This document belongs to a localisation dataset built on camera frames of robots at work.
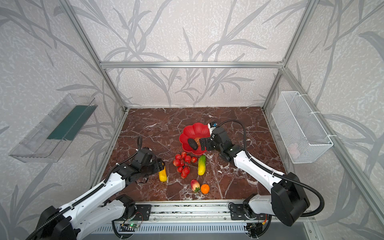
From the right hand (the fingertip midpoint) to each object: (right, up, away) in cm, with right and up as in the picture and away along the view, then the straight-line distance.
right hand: (207, 133), depth 85 cm
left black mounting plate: (-32, -38, -12) cm, 51 cm away
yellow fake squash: (-25, -23, -2) cm, 34 cm away
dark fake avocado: (-9, -7, +11) cm, 16 cm away
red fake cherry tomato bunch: (-15, -17, +2) cm, 22 cm away
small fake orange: (-1, -29, -6) cm, 29 cm away
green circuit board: (-36, -42, -14) cm, 57 cm away
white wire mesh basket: (+39, 0, -24) cm, 46 cm away
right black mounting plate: (+15, -39, -11) cm, 43 cm away
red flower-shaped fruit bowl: (-7, 0, +20) cm, 22 cm away
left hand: (-25, -15, -1) cm, 29 cm away
